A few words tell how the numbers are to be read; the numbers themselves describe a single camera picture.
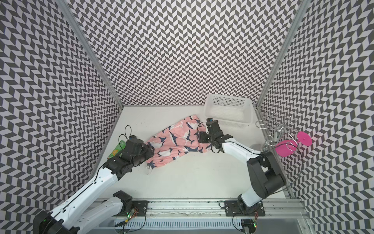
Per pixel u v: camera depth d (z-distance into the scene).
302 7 0.67
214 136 0.69
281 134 0.72
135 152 0.60
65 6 0.72
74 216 0.41
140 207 0.72
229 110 1.15
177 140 0.98
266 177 0.44
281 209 0.75
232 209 0.74
